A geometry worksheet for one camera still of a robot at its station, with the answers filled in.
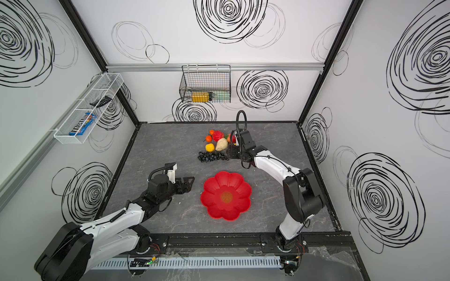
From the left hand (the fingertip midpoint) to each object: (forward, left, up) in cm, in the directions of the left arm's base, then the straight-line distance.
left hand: (187, 179), depth 85 cm
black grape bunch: (+16, -8, -3) cm, 18 cm away
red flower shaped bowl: (-5, -19, -8) cm, 21 cm away
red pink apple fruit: (+31, -13, -2) cm, 34 cm away
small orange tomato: (+30, -7, -5) cm, 32 cm away
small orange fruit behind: (+35, -9, -4) cm, 37 cm away
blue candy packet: (+7, +41, +26) cm, 49 cm away
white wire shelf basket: (+40, +45, +26) cm, 66 cm away
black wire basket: (+48, -6, +23) cm, 54 cm away
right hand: (+14, -23, +5) cm, 27 cm away
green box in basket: (+33, -16, +26) cm, 45 cm away
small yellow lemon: (+23, -9, -4) cm, 25 cm away
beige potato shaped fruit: (+24, -16, -2) cm, 29 cm away
